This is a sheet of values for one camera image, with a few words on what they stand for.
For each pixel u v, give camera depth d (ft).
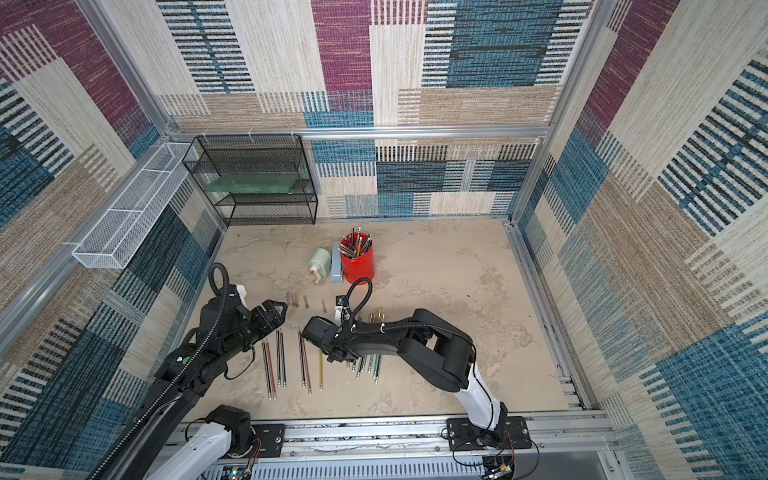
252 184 3.10
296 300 3.25
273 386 2.68
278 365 2.79
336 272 3.26
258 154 3.32
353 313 2.21
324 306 3.18
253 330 2.12
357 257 3.09
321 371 2.78
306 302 3.24
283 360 2.85
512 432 2.39
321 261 3.26
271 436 2.45
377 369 2.78
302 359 2.85
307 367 2.79
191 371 1.61
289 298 3.26
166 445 1.64
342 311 2.65
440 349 1.71
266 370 2.78
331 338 2.28
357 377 2.73
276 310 2.25
